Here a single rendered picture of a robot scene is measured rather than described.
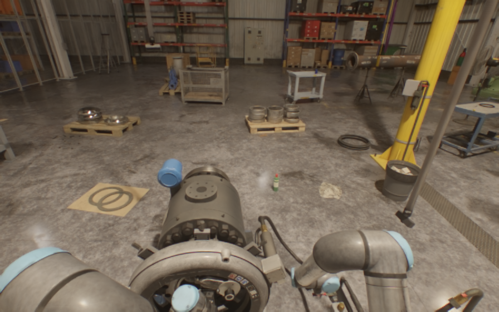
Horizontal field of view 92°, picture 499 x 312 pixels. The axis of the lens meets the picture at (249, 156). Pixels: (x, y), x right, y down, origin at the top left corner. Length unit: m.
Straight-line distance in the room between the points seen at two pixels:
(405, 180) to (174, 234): 2.76
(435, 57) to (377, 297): 3.59
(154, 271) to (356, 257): 0.89
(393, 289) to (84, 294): 0.73
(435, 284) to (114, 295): 2.63
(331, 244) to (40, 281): 0.69
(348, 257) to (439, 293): 2.01
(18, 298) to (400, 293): 0.84
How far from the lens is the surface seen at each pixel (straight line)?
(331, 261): 0.83
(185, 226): 1.54
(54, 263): 0.56
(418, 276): 2.82
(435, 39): 4.13
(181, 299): 1.02
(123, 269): 2.61
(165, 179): 1.80
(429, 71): 4.14
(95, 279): 0.51
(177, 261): 1.25
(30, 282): 0.55
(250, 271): 1.32
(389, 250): 0.85
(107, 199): 3.54
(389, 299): 0.86
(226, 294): 1.33
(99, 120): 6.03
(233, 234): 1.58
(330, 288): 1.39
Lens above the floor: 1.89
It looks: 27 degrees down
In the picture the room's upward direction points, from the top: 1 degrees clockwise
